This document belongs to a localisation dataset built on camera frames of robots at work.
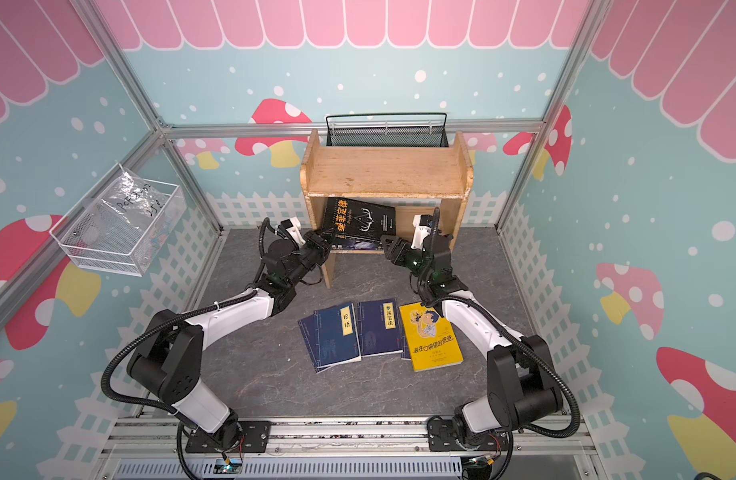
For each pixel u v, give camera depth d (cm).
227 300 57
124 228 73
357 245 83
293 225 77
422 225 74
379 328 92
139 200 74
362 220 85
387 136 91
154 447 74
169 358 46
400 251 73
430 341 88
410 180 73
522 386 43
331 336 90
